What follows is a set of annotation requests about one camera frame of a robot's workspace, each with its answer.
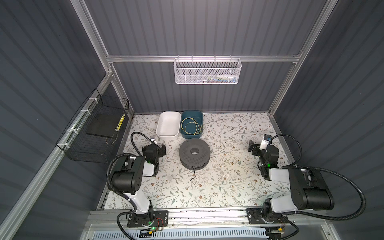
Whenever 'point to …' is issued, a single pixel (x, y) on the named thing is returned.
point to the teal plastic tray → (191, 124)
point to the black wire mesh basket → (78, 145)
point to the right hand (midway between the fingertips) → (261, 142)
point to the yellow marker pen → (120, 122)
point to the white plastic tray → (168, 125)
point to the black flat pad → (105, 125)
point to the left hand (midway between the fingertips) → (153, 145)
